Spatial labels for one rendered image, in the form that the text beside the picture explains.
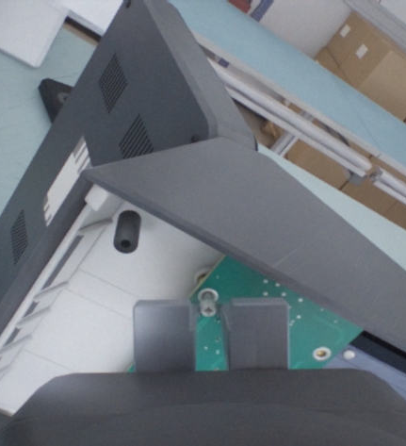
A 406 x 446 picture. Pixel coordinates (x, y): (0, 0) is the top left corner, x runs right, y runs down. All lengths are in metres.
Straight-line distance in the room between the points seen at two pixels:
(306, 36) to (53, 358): 4.39
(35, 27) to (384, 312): 0.54
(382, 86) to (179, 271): 3.54
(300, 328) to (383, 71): 3.50
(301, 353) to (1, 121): 0.42
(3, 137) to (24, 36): 0.16
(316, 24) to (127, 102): 4.27
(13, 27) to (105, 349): 0.50
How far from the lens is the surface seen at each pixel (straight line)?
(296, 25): 4.53
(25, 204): 0.39
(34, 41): 0.68
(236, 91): 1.61
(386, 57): 3.65
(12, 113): 0.60
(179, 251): 0.19
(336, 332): 0.21
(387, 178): 1.83
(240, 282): 0.19
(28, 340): 0.22
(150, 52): 0.30
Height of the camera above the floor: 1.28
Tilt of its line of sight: 27 degrees down
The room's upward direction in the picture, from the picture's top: 39 degrees clockwise
